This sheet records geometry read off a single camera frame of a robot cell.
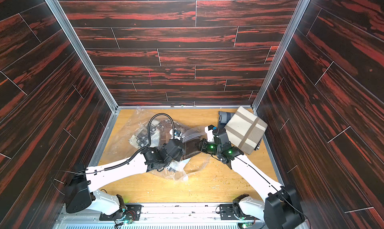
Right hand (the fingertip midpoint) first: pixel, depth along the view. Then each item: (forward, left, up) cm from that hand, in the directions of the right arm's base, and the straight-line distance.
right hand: (197, 142), depth 81 cm
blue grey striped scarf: (+32, -20, -16) cm, 41 cm away
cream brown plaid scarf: (+11, +24, -7) cm, 27 cm away
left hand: (-4, +9, -1) cm, 10 cm away
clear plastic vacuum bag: (+3, +52, -14) cm, 54 cm away
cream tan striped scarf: (+17, -32, -10) cm, 38 cm away
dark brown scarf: (-4, +3, +1) cm, 5 cm away
